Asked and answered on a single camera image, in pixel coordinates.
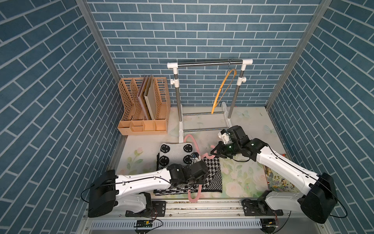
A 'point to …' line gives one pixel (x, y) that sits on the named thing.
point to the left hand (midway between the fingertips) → (209, 180)
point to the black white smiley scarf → (176, 153)
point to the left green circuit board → (144, 223)
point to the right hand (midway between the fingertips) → (211, 153)
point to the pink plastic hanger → (189, 195)
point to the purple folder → (141, 97)
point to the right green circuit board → (268, 225)
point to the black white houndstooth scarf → (213, 184)
